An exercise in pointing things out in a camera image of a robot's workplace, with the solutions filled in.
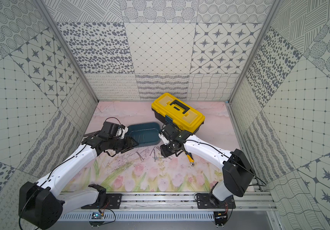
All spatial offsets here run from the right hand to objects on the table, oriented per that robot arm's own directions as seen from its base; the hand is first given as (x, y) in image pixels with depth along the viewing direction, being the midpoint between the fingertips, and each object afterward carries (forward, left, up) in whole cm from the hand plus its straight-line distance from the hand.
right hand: (166, 153), depth 81 cm
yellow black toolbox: (+27, -2, +8) cm, 28 cm away
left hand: (+3, +17, +6) cm, 18 cm away
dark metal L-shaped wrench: (+18, +55, -9) cm, 59 cm away
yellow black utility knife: (+2, -14, -9) cm, 17 cm away
